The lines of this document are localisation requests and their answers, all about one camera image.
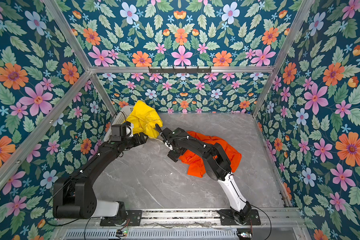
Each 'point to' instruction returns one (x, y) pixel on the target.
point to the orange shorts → (195, 161)
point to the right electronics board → (244, 235)
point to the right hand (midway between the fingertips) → (179, 153)
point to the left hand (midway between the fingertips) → (144, 134)
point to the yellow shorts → (144, 118)
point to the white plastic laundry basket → (119, 118)
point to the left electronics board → (120, 232)
